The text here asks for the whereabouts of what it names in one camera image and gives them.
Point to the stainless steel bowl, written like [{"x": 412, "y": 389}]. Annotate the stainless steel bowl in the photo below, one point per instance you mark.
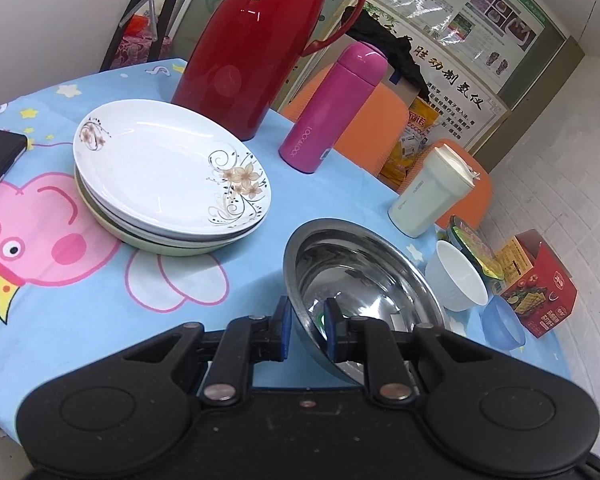
[{"x": 360, "y": 280}]

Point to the orange chair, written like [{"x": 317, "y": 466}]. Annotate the orange chair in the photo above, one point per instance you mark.
[
  {"x": 375, "y": 130},
  {"x": 480, "y": 195}
]

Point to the yellow snack packet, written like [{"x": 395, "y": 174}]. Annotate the yellow snack packet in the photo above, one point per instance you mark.
[{"x": 410, "y": 145}]

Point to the black cloth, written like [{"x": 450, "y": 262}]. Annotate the black cloth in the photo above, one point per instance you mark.
[{"x": 395, "y": 47}]

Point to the red thermos jug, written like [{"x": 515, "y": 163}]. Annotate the red thermos jug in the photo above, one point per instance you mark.
[{"x": 250, "y": 45}]

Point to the black metal rack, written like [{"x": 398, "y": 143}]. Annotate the black metal rack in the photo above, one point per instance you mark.
[{"x": 150, "y": 10}]

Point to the white ribbed ceramic bowl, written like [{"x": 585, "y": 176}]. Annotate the white ribbed ceramic bowl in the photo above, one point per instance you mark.
[{"x": 455, "y": 275}]

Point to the red snack box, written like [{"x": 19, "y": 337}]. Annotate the red snack box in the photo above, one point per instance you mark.
[{"x": 545, "y": 285}]

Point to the blue cartoon printed tablecloth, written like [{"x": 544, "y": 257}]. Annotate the blue cartoon printed tablecloth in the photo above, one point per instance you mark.
[{"x": 105, "y": 320}]

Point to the green plastic plate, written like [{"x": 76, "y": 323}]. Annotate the green plastic plate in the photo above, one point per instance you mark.
[{"x": 145, "y": 247}]

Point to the red patterned cloth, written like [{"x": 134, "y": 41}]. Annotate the red patterned cloth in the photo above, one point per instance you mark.
[{"x": 140, "y": 42}]

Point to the cream tumbler with lid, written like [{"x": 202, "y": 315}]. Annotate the cream tumbler with lid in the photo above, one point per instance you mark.
[{"x": 430, "y": 195}]

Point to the wall poster with photos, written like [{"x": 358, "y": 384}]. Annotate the wall poster with photos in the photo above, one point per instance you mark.
[{"x": 480, "y": 15}]

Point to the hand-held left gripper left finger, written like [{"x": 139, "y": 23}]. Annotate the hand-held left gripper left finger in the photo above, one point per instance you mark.
[{"x": 281, "y": 330}]

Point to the pink insulated bottle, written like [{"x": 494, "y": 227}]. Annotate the pink insulated bottle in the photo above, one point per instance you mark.
[{"x": 330, "y": 110}]

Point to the brown cardboard box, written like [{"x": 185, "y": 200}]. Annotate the brown cardboard box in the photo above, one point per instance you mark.
[{"x": 402, "y": 87}]

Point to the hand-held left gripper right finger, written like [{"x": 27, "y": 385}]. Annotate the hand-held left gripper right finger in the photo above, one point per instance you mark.
[{"x": 336, "y": 332}]

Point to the blue plastic bowl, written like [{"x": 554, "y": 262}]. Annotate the blue plastic bowl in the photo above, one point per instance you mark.
[{"x": 505, "y": 322}]

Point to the white plate with floral print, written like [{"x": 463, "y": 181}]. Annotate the white plate with floral print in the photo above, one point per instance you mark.
[{"x": 160, "y": 160}]

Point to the wall poster with large lettering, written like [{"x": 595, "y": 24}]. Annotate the wall poster with large lettering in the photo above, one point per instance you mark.
[{"x": 460, "y": 85}]

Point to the white plate with gold-patterned rim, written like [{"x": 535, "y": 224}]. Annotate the white plate with gold-patterned rim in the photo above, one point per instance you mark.
[{"x": 130, "y": 227}]

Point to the instant noodle cup green lid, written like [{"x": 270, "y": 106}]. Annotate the instant noodle cup green lid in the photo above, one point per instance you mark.
[{"x": 475, "y": 247}]

